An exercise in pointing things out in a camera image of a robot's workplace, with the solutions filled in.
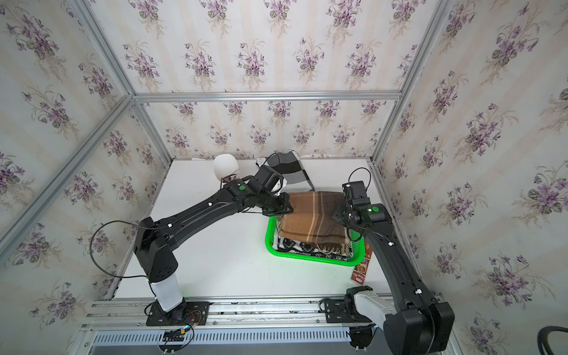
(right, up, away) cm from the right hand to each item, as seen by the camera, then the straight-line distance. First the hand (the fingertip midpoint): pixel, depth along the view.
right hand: (343, 215), depth 79 cm
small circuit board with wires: (-57, -38, -8) cm, 70 cm away
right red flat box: (+7, -22, +3) cm, 23 cm away
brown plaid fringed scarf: (-12, -2, -3) cm, 12 cm away
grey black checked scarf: (-19, +21, +37) cm, 46 cm away
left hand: (-17, +2, -2) cm, 18 cm away
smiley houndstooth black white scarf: (-21, -11, +1) cm, 24 cm away
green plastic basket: (+6, -13, +1) cm, 14 cm away
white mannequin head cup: (-49, +20, +22) cm, 57 cm away
